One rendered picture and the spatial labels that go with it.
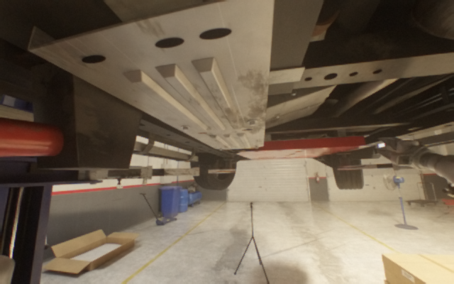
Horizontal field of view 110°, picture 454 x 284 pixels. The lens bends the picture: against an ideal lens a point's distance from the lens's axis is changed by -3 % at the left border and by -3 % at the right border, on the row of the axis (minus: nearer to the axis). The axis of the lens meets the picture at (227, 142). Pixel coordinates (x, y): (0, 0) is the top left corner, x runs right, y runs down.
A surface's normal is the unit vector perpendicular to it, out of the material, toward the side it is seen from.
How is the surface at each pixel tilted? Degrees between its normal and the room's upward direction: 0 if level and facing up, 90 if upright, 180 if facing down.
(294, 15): 180
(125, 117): 90
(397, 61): 180
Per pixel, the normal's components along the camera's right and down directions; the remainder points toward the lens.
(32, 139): 0.98, 0.11
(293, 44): 0.02, 0.98
